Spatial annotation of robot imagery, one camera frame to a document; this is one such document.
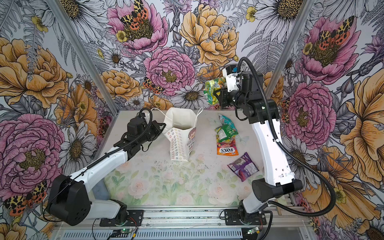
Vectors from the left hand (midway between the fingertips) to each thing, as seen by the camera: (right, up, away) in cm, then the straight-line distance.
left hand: (167, 128), depth 82 cm
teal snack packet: (+36, +5, +23) cm, 43 cm away
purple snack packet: (+43, -23, +5) cm, 49 cm away
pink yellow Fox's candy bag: (+36, -13, +15) cm, 41 cm away
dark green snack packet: (+35, -3, +18) cm, 39 cm away
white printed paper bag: (+5, +1, +16) cm, 17 cm away
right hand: (+24, +13, -17) cm, 33 cm away
